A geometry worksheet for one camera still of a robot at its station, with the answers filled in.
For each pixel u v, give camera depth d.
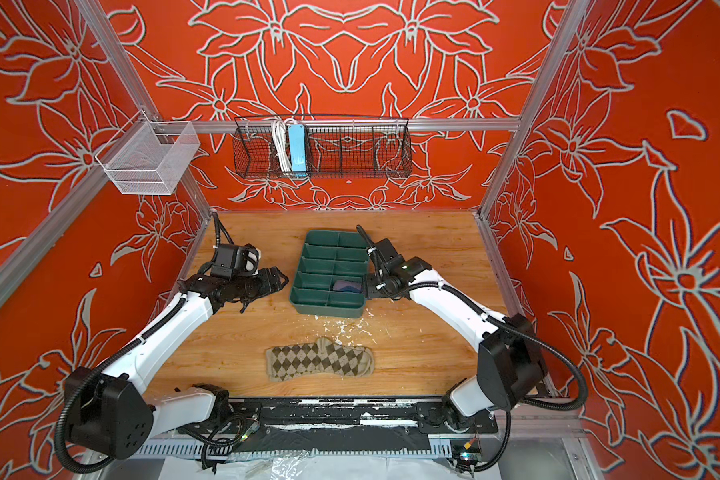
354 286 0.91
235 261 0.64
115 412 0.39
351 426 0.73
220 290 0.57
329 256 1.08
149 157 0.92
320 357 0.82
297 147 0.90
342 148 0.95
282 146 0.90
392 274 0.61
